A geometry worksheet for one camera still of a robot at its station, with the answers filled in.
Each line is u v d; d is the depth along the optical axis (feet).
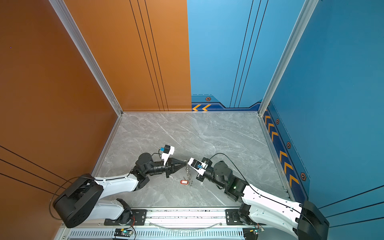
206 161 2.12
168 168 2.20
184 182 2.79
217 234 2.28
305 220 1.34
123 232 2.33
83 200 1.41
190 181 2.78
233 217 2.38
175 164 2.34
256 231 2.28
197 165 1.88
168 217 2.48
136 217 2.42
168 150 2.20
